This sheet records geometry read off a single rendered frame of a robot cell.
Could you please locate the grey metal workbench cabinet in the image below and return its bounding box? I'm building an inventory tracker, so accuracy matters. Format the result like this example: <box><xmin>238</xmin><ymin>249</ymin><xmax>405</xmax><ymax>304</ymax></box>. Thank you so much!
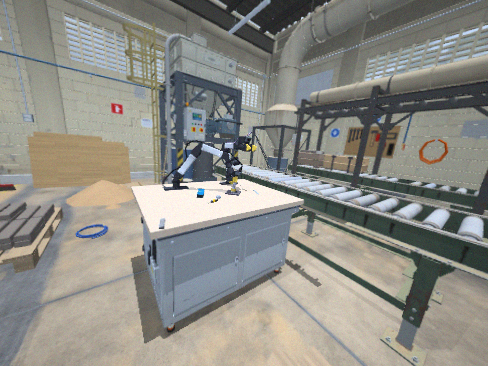
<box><xmin>142</xmin><ymin>205</ymin><xmax>301</xmax><ymax>333</ymax></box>

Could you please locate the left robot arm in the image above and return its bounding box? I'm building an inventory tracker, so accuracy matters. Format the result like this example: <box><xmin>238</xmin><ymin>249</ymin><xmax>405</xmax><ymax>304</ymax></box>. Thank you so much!
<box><xmin>220</xmin><ymin>136</ymin><xmax>252</xmax><ymax>185</ymax></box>

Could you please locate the grey overhead duct pipe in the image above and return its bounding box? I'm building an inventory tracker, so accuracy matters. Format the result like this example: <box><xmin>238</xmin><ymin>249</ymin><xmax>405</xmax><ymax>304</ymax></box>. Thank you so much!
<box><xmin>312</xmin><ymin>0</ymin><xmax>407</xmax><ymax>43</ymax></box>

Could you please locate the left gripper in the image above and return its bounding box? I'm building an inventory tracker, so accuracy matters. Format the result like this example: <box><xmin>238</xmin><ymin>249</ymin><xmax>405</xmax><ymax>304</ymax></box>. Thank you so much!
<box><xmin>242</xmin><ymin>144</ymin><xmax>256</xmax><ymax>152</ymax></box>

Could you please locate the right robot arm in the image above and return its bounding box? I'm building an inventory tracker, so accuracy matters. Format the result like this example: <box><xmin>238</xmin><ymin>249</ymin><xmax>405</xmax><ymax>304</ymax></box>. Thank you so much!
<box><xmin>163</xmin><ymin>143</ymin><xmax>242</xmax><ymax>190</ymax></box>

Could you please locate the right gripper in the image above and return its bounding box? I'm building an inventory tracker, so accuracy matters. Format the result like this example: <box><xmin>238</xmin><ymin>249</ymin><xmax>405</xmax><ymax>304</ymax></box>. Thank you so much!
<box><xmin>225</xmin><ymin>167</ymin><xmax>238</xmax><ymax>184</ymax></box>

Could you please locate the dark grey steel gantry frame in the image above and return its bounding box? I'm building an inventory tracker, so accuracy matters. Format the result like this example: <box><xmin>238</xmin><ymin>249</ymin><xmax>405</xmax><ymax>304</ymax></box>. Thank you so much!
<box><xmin>291</xmin><ymin>55</ymin><xmax>488</xmax><ymax>188</ymax></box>

